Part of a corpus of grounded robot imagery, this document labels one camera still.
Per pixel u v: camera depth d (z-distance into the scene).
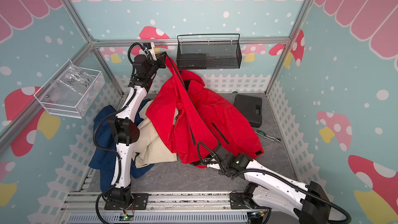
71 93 0.72
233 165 0.55
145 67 0.73
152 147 0.86
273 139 0.94
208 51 0.97
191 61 0.85
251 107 1.05
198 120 0.89
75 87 0.71
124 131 0.63
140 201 0.75
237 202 0.74
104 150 0.81
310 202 0.40
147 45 0.75
